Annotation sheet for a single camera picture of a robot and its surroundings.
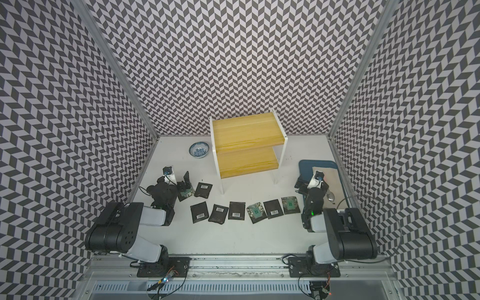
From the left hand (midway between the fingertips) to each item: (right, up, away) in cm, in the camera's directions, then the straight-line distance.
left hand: (178, 173), depth 92 cm
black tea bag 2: (+21, -19, -5) cm, 28 cm away
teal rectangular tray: (+67, +1, +11) cm, 68 cm away
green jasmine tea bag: (+39, -18, -5) cm, 43 cm away
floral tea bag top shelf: (+55, -15, -3) cm, 57 cm away
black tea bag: (+2, -10, +1) cm, 10 cm away
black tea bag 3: (+47, -17, -3) cm, 50 cm away
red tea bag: (+12, -9, +3) cm, 15 cm away
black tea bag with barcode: (+29, -18, -3) cm, 34 cm away
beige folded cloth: (+79, -3, +5) cm, 79 cm away
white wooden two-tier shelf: (+35, +14, -21) cm, 43 cm away
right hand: (+65, -2, -2) cm, 65 cm away
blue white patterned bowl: (+5, +12, +19) cm, 23 cm away
